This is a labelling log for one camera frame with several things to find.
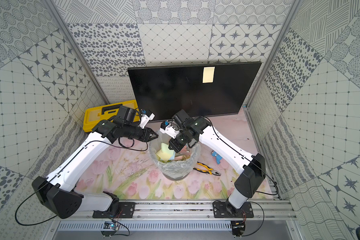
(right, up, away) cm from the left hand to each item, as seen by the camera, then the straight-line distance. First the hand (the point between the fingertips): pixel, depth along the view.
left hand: (154, 131), depth 73 cm
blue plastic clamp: (+36, -18, +17) cm, 44 cm away
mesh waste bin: (+12, -16, -9) cm, 22 cm away
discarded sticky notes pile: (+6, -11, +1) cm, 13 cm away
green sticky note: (+5, -11, +1) cm, 13 cm away
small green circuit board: (-21, -45, -3) cm, 49 cm away
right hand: (+9, -8, 0) cm, 12 cm away
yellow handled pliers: (+30, -25, +12) cm, 41 cm away
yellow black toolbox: (-43, +8, +19) cm, 48 cm away
